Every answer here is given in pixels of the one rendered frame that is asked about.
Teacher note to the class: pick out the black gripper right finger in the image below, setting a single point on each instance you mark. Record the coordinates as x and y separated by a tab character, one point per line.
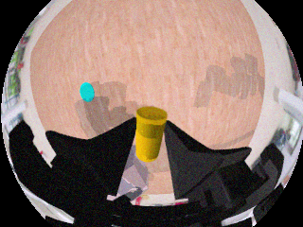
190	162

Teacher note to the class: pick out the cyan circle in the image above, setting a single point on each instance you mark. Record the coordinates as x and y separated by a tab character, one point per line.
87	92

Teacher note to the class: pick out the yellow cylinder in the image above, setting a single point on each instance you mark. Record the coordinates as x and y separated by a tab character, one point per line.
150	123

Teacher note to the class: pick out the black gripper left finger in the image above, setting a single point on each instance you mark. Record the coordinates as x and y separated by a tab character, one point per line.
105	155

